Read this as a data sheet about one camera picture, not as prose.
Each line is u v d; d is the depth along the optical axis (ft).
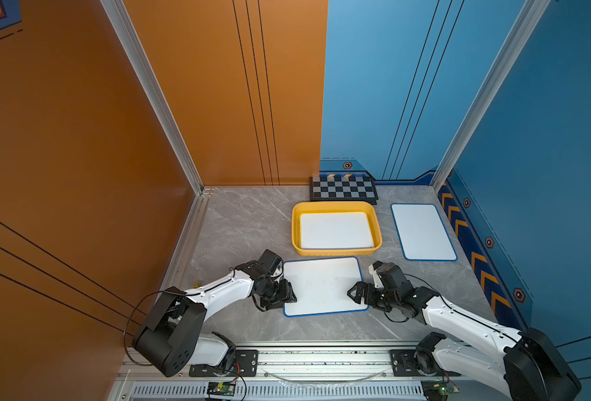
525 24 2.36
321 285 2.93
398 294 2.12
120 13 2.29
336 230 3.37
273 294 2.42
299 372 2.41
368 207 3.47
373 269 2.60
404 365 2.38
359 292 2.48
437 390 2.29
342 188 3.80
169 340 1.38
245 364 2.42
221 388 2.35
